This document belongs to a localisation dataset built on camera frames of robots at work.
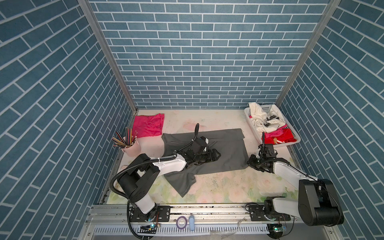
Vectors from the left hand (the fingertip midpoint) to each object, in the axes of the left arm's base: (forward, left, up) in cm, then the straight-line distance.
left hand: (217, 157), depth 85 cm
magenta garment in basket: (+15, -41, +3) cm, 44 cm away
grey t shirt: (+13, -10, -7) cm, 18 cm away
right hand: (+1, -19, -7) cm, 21 cm away
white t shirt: (+27, -37, 0) cm, 46 cm away
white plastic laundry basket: (+21, -51, +2) cm, 55 cm away
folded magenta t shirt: (+28, +46, -5) cm, 54 cm away
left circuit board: (-32, +36, -11) cm, 49 cm away
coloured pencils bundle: (+10, +57, +1) cm, 58 cm away
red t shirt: (+13, -47, +1) cm, 49 cm away
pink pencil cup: (+7, +50, -4) cm, 51 cm away
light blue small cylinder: (-31, +15, -6) cm, 35 cm away
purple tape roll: (-32, +20, -9) cm, 39 cm away
